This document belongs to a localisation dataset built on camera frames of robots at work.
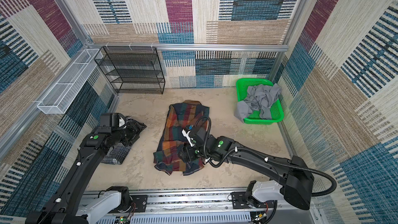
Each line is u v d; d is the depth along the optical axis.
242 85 1.17
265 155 0.47
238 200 0.73
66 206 0.39
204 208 0.73
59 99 0.70
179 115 1.03
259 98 1.05
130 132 0.68
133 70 1.11
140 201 0.75
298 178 0.40
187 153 0.64
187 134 0.68
